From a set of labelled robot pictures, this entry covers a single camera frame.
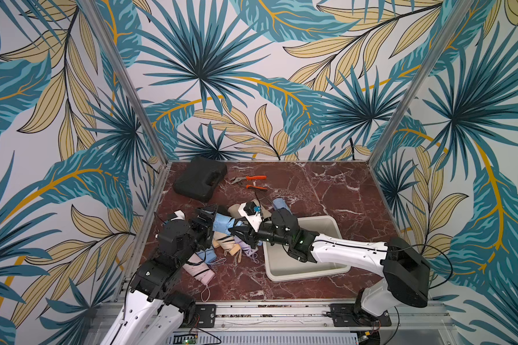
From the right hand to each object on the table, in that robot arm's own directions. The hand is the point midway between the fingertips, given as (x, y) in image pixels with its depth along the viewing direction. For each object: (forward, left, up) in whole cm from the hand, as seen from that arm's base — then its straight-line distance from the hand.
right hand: (231, 224), depth 71 cm
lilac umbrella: (-1, -5, -20) cm, 21 cm away
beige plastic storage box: (-7, -17, -19) cm, 26 cm away
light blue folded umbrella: (+22, -19, -21) cm, 36 cm away
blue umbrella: (-1, +2, +3) cm, 4 cm away
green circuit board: (-29, +15, -26) cm, 42 cm away
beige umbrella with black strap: (+2, +4, -18) cm, 18 cm away
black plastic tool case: (+34, +18, -15) cm, 41 cm away
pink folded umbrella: (-9, +13, -19) cm, 25 cm away
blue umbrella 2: (-2, +12, -21) cm, 25 cm away
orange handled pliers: (+38, -5, -21) cm, 44 cm away
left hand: (+1, +4, +3) cm, 5 cm away
